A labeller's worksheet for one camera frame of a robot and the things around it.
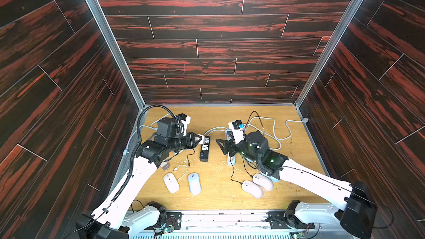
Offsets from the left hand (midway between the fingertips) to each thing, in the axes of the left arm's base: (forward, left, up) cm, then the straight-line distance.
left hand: (200, 138), depth 72 cm
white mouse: (-10, +4, -24) cm, 26 cm away
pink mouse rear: (-10, -32, -24) cm, 41 cm away
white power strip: (+1, -16, -23) cm, 28 cm away
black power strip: (+5, -1, -23) cm, 23 cm away
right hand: (+3, -11, -1) cm, 12 cm away
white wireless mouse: (-12, +16, -24) cm, 31 cm away
